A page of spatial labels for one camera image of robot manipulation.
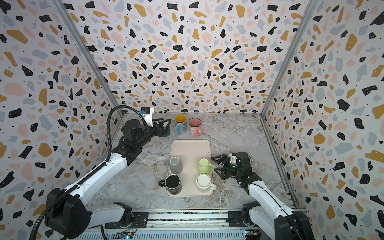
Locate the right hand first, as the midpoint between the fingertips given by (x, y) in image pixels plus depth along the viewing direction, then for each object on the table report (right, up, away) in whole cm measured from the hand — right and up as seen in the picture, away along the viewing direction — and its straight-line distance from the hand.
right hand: (210, 161), depth 80 cm
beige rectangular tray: (-13, -10, +11) cm, 19 cm away
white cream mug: (-3, -11, 0) cm, 12 cm away
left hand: (-22, +23, -6) cm, 32 cm away
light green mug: (-3, -4, +3) cm, 6 cm away
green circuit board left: (-41, -33, -10) cm, 53 cm away
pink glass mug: (-9, +18, +20) cm, 29 cm away
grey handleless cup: (-19, -5, +6) cm, 21 cm away
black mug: (-20, -11, -3) cm, 23 cm away
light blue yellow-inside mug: (-19, +20, +23) cm, 36 cm away
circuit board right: (+20, -33, -8) cm, 39 cm away
